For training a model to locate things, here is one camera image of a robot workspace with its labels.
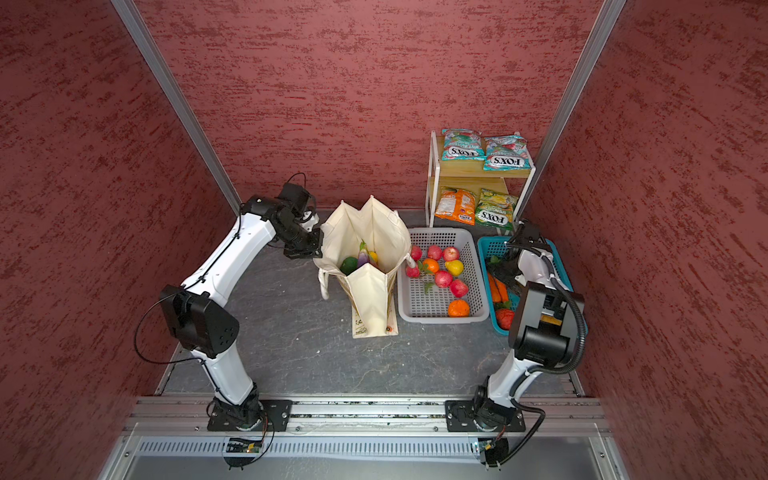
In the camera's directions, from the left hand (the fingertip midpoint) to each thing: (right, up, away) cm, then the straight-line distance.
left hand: (319, 259), depth 82 cm
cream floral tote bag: (+14, -8, -2) cm, 17 cm away
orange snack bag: (+42, +17, +16) cm, 48 cm away
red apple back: (+35, +1, +21) cm, 41 cm away
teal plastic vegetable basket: (+52, +3, +18) cm, 55 cm away
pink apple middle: (+37, -7, +15) cm, 41 cm away
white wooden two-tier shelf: (+38, +26, +7) cm, 47 cm away
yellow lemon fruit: (+14, 0, +20) cm, 25 cm away
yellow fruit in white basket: (+41, -4, +17) cm, 45 cm away
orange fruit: (+41, -16, +8) cm, 44 cm away
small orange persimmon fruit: (+34, -3, +16) cm, 37 cm away
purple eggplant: (+11, +1, +8) cm, 14 cm away
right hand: (+54, -3, +12) cm, 55 cm away
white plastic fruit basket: (+28, -16, +12) cm, 34 cm away
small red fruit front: (+42, -10, +11) cm, 44 cm away
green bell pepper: (+7, -2, +8) cm, 11 cm away
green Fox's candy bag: (+55, +16, +16) cm, 59 cm away
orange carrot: (+56, -11, +14) cm, 58 cm away
